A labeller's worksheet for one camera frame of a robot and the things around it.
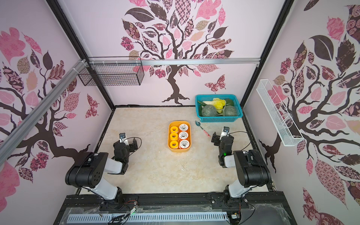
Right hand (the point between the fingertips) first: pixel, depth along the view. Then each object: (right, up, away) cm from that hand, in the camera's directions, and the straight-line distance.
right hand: (221, 134), depth 94 cm
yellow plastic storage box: (-31, +7, +10) cm, 34 cm away
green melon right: (+9, +17, +9) cm, 21 cm away
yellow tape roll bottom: (-34, +1, +6) cm, 34 cm away
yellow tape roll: (-33, -4, +3) cm, 33 cm away
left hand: (-65, -5, 0) cm, 65 cm away
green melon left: (-7, +17, +7) cm, 19 cm away
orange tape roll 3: (-26, -7, -2) cm, 27 cm away
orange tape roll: (-26, +4, +7) cm, 27 cm away
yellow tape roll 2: (-33, -8, -2) cm, 35 cm away
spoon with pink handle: (-14, +7, +13) cm, 20 cm away
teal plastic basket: (+1, +10, +9) cm, 14 cm away
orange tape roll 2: (-26, -1, +3) cm, 26 cm away
